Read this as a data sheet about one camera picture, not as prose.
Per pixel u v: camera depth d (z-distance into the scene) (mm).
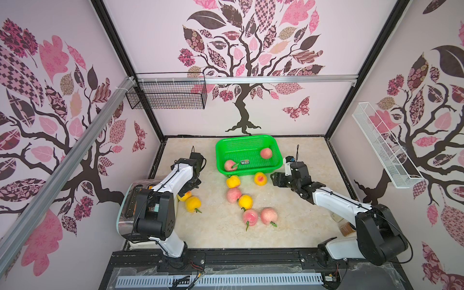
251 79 923
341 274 710
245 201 854
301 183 682
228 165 979
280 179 792
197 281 693
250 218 794
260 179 924
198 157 761
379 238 422
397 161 670
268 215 800
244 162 1069
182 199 876
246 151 1110
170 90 946
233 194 874
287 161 807
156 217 459
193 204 854
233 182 921
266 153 1039
